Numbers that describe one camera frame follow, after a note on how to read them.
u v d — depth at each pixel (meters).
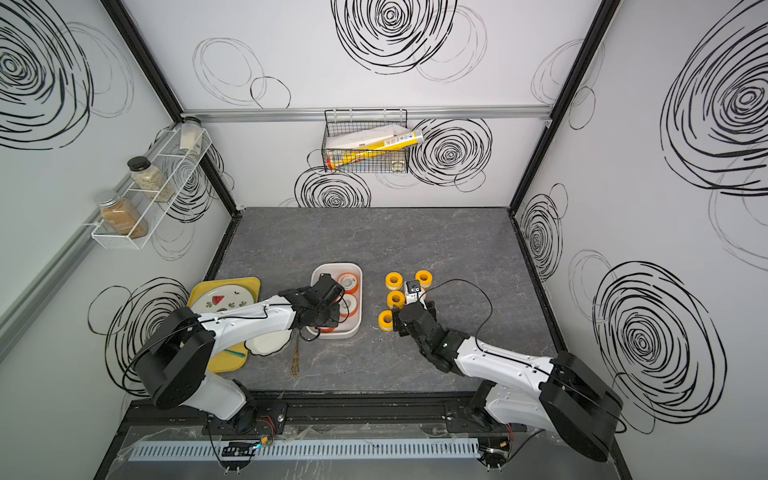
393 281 0.98
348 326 0.83
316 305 0.67
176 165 0.94
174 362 0.43
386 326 0.88
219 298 0.94
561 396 0.41
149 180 0.71
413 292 0.72
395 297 0.94
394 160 0.87
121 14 0.71
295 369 0.82
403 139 0.83
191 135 0.86
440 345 0.62
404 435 0.72
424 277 0.99
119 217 0.63
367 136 0.88
